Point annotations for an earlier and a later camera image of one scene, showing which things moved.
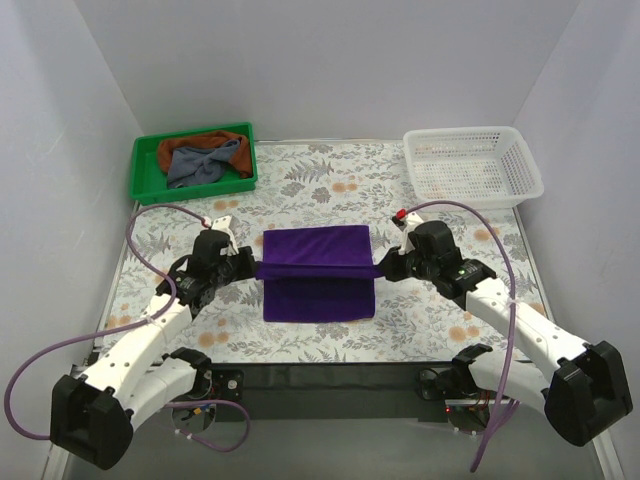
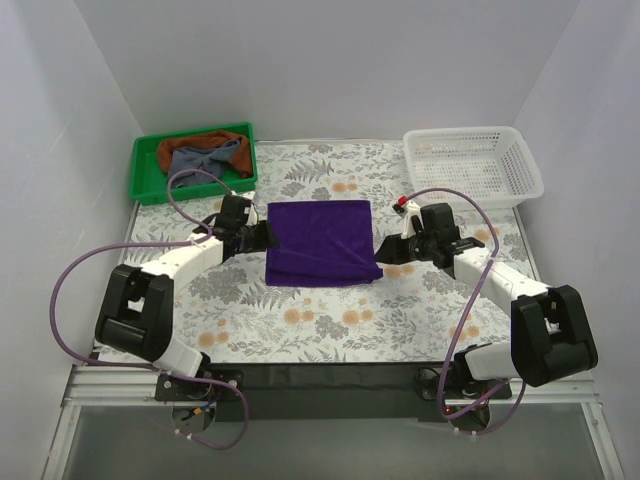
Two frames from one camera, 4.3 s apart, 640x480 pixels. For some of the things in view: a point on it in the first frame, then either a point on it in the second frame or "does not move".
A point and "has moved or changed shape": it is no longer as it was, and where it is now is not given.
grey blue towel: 197,166 does not move
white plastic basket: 485,166 does not move
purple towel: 318,273 has moved or changed shape
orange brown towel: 241,161 does not move
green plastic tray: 149,183 does not move
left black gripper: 245,262 -> 258,236
